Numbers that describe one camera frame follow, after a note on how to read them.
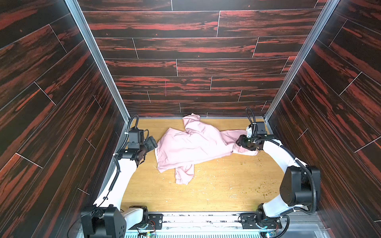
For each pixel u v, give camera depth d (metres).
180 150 0.94
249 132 0.82
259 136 0.66
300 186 0.44
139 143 0.61
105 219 0.38
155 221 0.74
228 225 0.74
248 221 0.73
